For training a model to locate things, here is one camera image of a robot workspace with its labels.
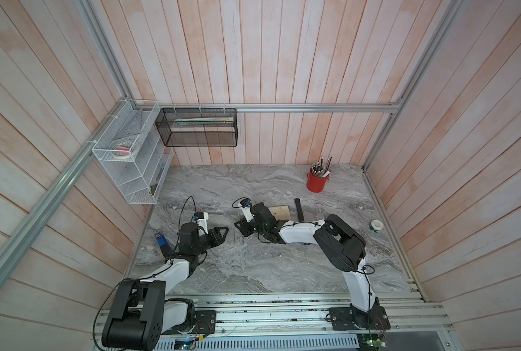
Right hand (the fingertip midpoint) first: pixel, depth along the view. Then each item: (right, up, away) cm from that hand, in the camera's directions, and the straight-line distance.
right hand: (237, 222), depth 95 cm
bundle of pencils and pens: (+38, +23, +3) cm, 44 cm away
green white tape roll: (+62, -2, +1) cm, 62 cm away
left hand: (-4, -3, -6) cm, 8 cm away
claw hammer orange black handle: (+29, +5, +9) cm, 31 cm away
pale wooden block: (+20, +4, +3) cm, 20 cm away
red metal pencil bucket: (+39, +17, +15) cm, 45 cm away
